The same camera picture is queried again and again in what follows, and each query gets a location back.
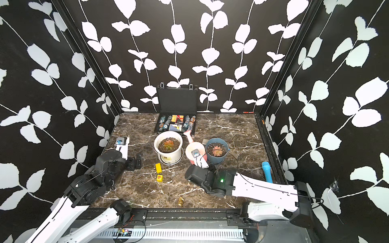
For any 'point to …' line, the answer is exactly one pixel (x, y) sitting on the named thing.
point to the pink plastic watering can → (193, 146)
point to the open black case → (177, 108)
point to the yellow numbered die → (159, 178)
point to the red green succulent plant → (168, 144)
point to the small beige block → (205, 141)
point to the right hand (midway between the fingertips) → (197, 163)
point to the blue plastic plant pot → (219, 142)
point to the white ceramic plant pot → (166, 156)
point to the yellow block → (158, 168)
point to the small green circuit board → (124, 232)
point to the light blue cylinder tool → (267, 169)
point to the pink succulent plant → (217, 151)
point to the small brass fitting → (181, 201)
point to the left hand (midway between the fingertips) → (133, 149)
